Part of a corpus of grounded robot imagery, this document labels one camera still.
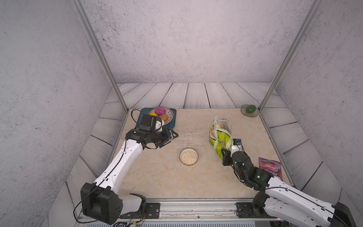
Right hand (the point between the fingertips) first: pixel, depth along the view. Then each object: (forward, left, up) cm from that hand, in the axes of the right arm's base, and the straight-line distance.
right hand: (224, 149), depth 78 cm
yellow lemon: (+37, +47, -10) cm, 61 cm away
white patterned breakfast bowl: (+6, +20, -11) cm, 23 cm away
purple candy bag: (-3, -32, -15) cm, 36 cm away
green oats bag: (+2, +3, +10) cm, 10 cm away
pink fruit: (+41, +43, -11) cm, 60 cm away
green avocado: (+45, -31, -14) cm, 56 cm away
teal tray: (+29, +32, -14) cm, 45 cm away
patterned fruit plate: (+42, +37, -14) cm, 57 cm away
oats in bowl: (0, +20, -10) cm, 22 cm away
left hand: (+3, +26, +7) cm, 27 cm away
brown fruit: (+33, +38, -10) cm, 51 cm away
